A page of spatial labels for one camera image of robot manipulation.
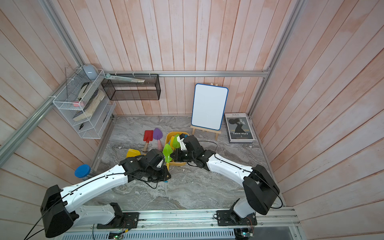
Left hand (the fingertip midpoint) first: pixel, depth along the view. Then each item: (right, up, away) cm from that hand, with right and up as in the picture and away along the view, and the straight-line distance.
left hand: (168, 180), depth 75 cm
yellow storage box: (-4, +21, +26) cm, 33 cm away
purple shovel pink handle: (-12, +22, +33) cm, 42 cm away
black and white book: (+47, +27, +32) cm, 63 cm away
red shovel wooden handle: (-19, +21, +32) cm, 43 cm away
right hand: (0, +12, +6) cm, 13 cm away
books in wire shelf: (-43, +45, +11) cm, 63 cm away
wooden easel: (+26, +25, +27) cm, 45 cm away
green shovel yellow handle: (-1, +13, +6) cm, 15 cm away
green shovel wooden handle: (+1, +17, +25) cm, 30 cm away
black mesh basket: (-39, +54, +30) cm, 73 cm away
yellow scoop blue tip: (-27, +10, +24) cm, 37 cm away
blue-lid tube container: (-40, +6, -5) cm, 41 cm away
